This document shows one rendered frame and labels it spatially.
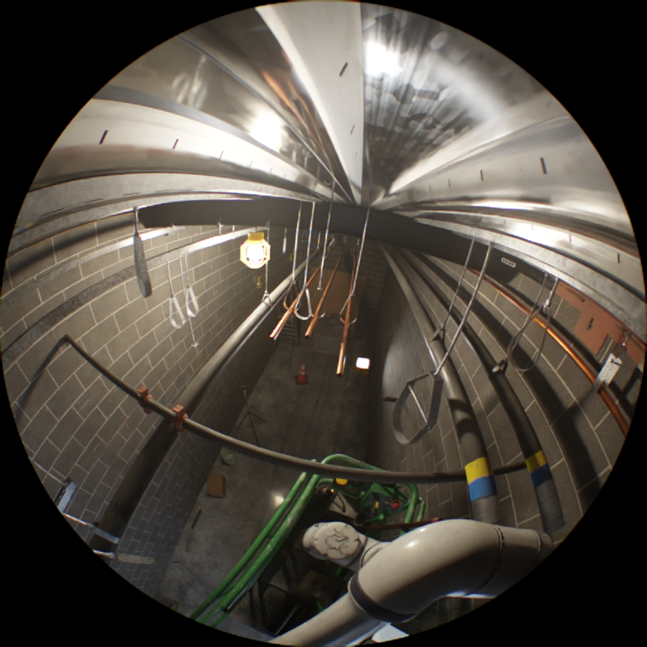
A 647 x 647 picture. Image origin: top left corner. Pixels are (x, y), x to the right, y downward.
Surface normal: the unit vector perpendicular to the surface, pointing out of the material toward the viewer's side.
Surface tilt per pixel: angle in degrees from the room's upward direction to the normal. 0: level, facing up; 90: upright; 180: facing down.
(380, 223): 90
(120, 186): 90
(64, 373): 90
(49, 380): 90
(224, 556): 0
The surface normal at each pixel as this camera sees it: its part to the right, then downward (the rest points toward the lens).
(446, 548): -0.23, -0.94
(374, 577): -0.79, -0.60
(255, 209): -0.16, 0.49
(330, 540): -0.04, -0.87
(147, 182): 0.98, 0.19
